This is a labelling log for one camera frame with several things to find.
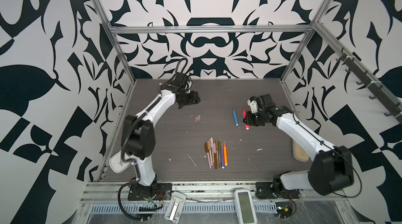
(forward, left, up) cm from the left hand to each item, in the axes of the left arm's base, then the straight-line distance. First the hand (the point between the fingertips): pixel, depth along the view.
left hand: (196, 97), depth 88 cm
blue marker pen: (-4, -24, -17) cm, 29 cm away
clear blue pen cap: (-4, -1, -17) cm, 17 cm away
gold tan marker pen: (-21, -7, -17) cm, 28 cm away
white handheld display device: (-50, -20, -13) cm, 55 cm away
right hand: (-12, -26, -5) cm, 29 cm away
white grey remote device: (-49, +10, -14) cm, 52 cm away
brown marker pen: (-27, -10, -17) cm, 33 cm away
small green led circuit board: (-51, -39, -18) cm, 67 cm away
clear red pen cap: (-5, +1, -17) cm, 18 cm away
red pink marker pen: (-15, -23, +3) cm, 28 cm away
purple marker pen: (-30, -13, -17) cm, 37 cm away
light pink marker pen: (-18, -8, -16) cm, 26 cm away
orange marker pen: (-26, -15, -16) cm, 34 cm away
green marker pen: (-26, -12, -17) cm, 33 cm away
